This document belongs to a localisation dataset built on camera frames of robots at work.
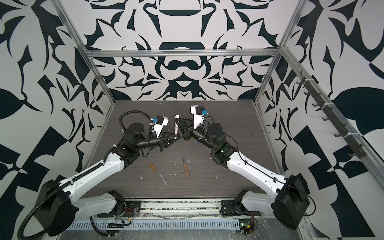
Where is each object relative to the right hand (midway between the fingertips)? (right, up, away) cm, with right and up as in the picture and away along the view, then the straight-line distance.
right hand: (176, 120), depth 64 cm
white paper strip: (-10, -33, +21) cm, 40 cm away
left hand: (+1, -6, +5) cm, 7 cm away
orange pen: (+3, -28, +23) cm, 36 cm away
